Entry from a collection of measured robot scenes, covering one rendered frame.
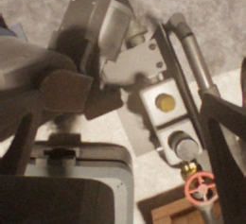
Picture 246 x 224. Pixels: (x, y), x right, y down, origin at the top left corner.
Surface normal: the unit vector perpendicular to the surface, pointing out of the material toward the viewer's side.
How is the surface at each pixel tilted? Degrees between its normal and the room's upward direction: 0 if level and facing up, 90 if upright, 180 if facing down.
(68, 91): 61
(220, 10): 0
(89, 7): 29
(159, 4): 0
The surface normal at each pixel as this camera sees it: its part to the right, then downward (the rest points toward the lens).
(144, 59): -0.02, 0.11
